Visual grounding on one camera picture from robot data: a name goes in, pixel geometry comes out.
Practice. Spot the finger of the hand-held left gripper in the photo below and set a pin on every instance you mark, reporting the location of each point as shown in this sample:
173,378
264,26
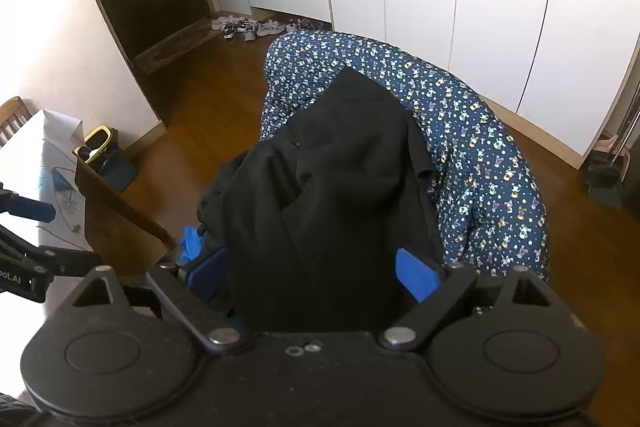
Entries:
65,259
30,207

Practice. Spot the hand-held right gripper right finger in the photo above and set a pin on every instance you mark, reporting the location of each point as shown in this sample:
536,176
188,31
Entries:
417,277

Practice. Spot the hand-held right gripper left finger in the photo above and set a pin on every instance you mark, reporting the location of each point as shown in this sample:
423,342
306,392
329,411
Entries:
210,269

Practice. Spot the black t-shirt with red print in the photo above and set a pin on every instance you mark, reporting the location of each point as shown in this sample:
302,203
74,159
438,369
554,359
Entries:
330,187

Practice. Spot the white blue-patterned tablecloth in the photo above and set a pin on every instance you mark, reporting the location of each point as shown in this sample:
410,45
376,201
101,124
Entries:
35,167

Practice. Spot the brown wooden chair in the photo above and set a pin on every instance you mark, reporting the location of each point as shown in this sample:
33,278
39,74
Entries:
12,117

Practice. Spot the dark bin with gold lid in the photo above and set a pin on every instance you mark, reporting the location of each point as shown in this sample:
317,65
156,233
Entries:
112,157

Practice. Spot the blue printed blanket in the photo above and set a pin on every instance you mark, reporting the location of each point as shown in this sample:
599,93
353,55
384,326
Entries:
480,147

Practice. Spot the grey dustpan with broom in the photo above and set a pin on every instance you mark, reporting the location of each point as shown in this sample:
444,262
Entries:
607,172

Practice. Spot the brown doormat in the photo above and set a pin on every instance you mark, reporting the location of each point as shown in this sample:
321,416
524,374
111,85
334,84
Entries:
175,44

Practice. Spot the pile of sneakers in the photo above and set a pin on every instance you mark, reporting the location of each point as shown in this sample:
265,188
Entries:
255,27

